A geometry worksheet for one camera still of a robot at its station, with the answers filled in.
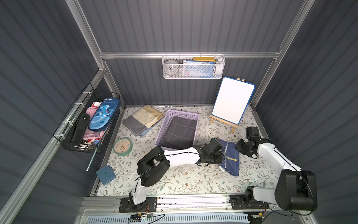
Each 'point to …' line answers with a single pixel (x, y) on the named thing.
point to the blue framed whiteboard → (232, 100)
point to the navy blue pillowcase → (230, 157)
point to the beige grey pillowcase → (145, 117)
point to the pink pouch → (92, 135)
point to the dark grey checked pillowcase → (180, 133)
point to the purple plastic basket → (169, 114)
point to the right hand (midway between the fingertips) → (241, 147)
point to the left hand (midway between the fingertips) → (225, 163)
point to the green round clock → (122, 146)
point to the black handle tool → (80, 129)
